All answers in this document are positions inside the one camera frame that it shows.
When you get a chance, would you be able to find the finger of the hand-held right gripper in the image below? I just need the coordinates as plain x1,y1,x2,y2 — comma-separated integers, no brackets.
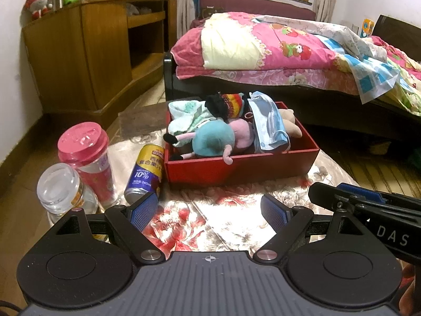
337,182,421,210
309,182,421,220

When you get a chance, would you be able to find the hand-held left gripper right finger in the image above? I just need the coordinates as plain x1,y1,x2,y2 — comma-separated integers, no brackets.
253,194,364,265

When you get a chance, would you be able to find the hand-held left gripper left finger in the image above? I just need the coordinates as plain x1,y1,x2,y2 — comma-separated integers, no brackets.
54,191,167,265

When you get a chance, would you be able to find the red box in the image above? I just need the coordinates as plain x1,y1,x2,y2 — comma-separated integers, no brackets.
163,101,320,191

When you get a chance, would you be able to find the blue face mask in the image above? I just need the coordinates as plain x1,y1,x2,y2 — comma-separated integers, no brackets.
247,91,281,152
259,105,292,154

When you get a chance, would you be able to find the beige bear plush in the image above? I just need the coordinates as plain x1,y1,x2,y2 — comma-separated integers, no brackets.
279,108,303,139

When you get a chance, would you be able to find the pink pig plush teal shirt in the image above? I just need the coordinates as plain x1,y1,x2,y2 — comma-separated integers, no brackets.
163,118,257,166

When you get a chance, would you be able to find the green white towel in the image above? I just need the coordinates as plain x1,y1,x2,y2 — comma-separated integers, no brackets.
168,100,215,136

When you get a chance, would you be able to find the black rainbow striped sock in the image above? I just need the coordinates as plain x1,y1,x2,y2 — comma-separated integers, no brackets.
204,93,252,121

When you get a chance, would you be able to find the person's right hand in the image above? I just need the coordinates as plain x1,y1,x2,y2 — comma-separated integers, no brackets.
399,263,421,316

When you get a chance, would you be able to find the yellow drink can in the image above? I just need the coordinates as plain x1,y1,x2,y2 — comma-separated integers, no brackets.
124,144,165,205

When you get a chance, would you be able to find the floral tablecloth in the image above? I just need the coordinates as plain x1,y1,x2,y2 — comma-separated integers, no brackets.
105,97,363,258

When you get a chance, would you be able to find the bed with pink quilt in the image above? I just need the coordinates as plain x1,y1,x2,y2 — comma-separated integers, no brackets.
163,51,421,143

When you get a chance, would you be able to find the pink lid plastic bottle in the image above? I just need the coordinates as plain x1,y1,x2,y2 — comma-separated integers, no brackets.
57,122,118,206

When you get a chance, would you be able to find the clear plastic jar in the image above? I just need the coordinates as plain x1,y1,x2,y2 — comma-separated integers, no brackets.
36,164,99,225

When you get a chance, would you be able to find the green pink floral quilt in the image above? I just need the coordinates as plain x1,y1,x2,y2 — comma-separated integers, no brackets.
329,34,421,116

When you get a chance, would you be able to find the wooden cabinet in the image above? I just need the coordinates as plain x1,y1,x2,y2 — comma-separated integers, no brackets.
21,0,178,115

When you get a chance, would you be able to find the dark headboard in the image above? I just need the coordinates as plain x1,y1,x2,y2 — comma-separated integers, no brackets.
372,15,421,64

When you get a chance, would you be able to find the orange carton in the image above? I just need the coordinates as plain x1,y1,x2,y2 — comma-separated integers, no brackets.
360,19,375,39

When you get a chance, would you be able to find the grey cloth bundle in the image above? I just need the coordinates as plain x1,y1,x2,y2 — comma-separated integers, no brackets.
125,3,149,17

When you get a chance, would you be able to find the red santa doll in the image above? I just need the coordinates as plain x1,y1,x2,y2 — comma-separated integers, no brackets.
24,0,53,21

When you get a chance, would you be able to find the black cable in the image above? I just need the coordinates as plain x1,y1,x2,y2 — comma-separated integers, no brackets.
0,299,22,315

